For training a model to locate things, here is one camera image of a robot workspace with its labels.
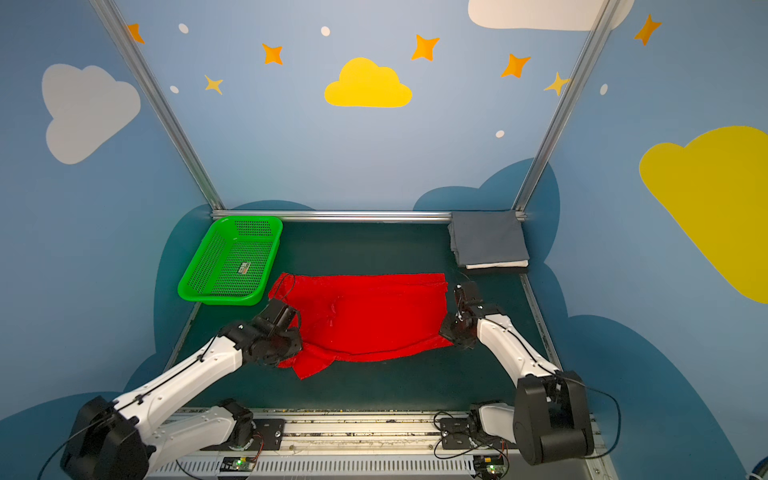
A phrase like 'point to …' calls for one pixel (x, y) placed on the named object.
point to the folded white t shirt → (521, 263)
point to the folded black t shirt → (521, 270)
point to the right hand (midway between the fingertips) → (450, 330)
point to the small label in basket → (244, 267)
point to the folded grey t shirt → (491, 236)
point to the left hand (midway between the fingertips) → (305, 347)
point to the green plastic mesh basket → (232, 266)
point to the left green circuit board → (237, 464)
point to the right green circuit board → (489, 466)
